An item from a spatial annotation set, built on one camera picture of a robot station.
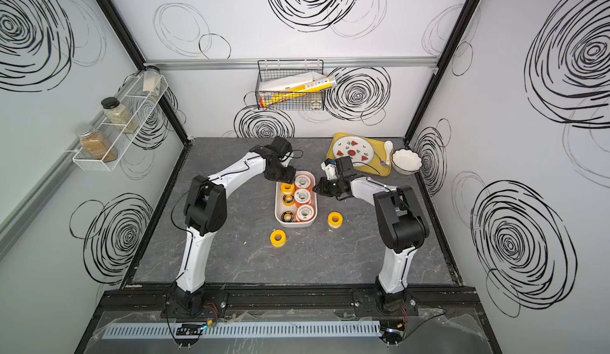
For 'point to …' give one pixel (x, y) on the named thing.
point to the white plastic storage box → (296, 204)
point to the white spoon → (388, 147)
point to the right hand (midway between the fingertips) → (315, 189)
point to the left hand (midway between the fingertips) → (288, 178)
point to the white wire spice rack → (144, 109)
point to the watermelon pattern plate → (360, 150)
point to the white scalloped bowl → (407, 162)
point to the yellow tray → (377, 166)
